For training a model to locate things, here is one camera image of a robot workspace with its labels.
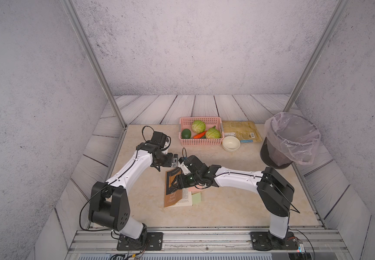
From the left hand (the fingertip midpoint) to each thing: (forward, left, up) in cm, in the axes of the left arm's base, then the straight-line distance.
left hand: (172, 162), depth 87 cm
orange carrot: (+27, -17, -9) cm, 33 cm away
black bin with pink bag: (+14, -68, +2) cm, 69 cm away
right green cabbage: (+25, -24, -5) cm, 35 cm away
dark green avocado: (+27, -7, -8) cm, 29 cm away
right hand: (-12, -2, -3) cm, 13 cm away
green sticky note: (-16, -12, -10) cm, 22 cm away
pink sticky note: (-11, -11, -12) cm, 19 cm away
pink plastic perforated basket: (+39, -7, -8) cm, 40 cm away
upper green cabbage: (+31, -15, -5) cm, 35 cm away
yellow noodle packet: (+30, -49, -10) cm, 58 cm away
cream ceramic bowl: (+20, -36, -10) cm, 43 cm away
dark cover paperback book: (-15, -1, -8) cm, 17 cm away
